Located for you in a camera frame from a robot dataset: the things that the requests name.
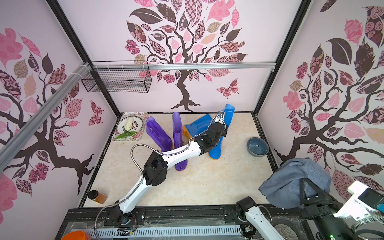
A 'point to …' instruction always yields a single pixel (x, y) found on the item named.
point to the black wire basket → (122, 76)
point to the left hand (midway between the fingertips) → (223, 121)
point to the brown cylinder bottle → (97, 196)
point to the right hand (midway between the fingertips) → (305, 176)
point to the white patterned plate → (137, 125)
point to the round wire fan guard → (286, 232)
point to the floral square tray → (138, 136)
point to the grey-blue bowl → (257, 147)
